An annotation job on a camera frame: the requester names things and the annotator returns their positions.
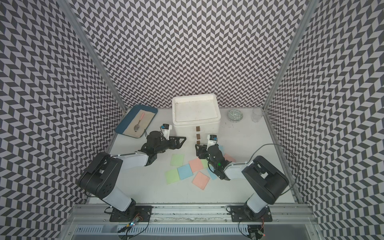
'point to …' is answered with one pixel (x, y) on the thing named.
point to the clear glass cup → (256, 114)
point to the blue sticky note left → (185, 171)
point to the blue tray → (130, 115)
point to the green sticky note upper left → (177, 159)
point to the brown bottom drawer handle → (198, 142)
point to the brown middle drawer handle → (198, 136)
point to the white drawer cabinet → (195, 116)
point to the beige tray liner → (146, 119)
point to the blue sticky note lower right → (213, 175)
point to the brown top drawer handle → (198, 128)
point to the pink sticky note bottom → (200, 180)
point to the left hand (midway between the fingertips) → (181, 139)
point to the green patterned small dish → (235, 115)
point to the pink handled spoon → (137, 126)
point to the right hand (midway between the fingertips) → (199, 147)
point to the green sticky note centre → (205, 163)
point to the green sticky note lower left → (172, 176)
